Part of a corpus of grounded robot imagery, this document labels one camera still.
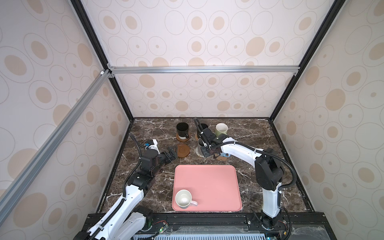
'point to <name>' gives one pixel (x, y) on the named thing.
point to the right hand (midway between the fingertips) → (207, 150)
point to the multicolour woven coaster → (196, 150)
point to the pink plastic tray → (215, 187)
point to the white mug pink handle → (183, 198)
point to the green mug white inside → (221, 128)
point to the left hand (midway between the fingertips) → (175, 147)
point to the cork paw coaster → (221, 157)
